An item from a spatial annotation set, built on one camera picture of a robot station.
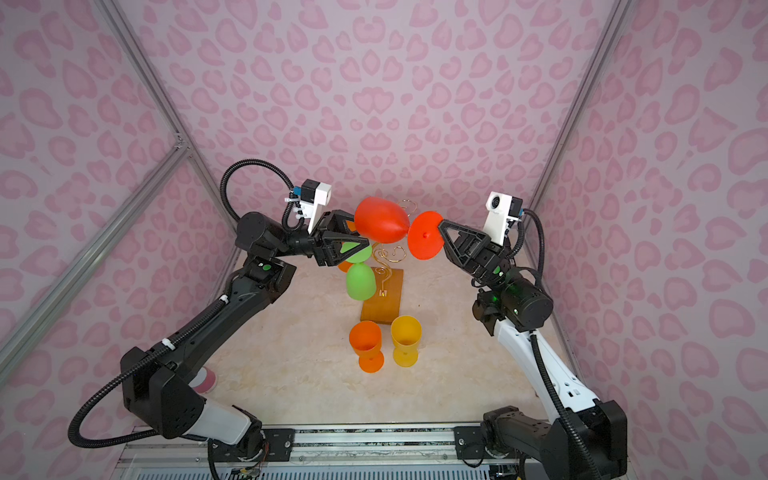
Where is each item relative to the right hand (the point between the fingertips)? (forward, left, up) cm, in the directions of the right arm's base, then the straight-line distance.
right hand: (436, 241), depth 45 cm
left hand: (+7, +11, -6) cm, 14 cm away
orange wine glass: (+3, +15, -42) cm, 45 cm away
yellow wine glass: (+5, +4, -43) cm, 44 cm away
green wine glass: (+13, +16, -29) cm, 36 cm away
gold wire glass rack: (+13, +9, -21) cm, 26 cm away
